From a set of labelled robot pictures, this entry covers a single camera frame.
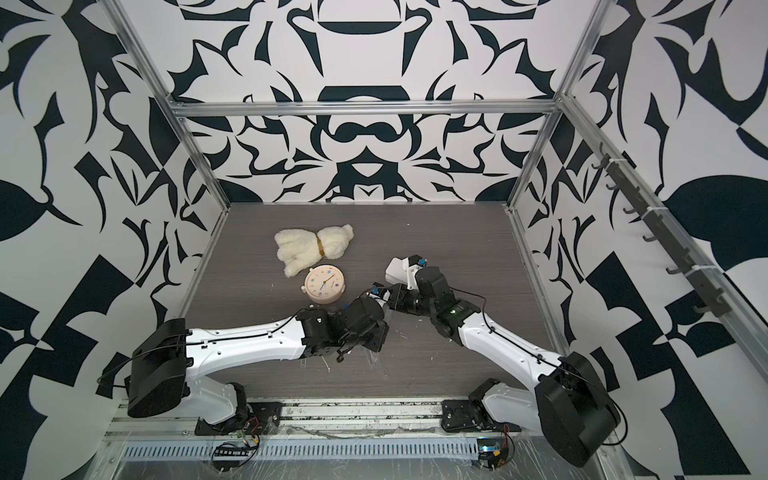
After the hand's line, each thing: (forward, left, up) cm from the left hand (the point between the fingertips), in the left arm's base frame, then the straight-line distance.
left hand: (388, 323), depth 78 cm
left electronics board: (-25, +39, -16) cm, 49 cm away
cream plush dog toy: (+26, +27, -2) cm, 37 cm away
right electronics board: (-27, -23, -13) cm, 38 cm away
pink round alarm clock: (+17, +19, -9) cm, 28 cm away
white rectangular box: (+21, -4, -8) cm, 23 cm away
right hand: (+8, +2, +3) cm, 9 cm away
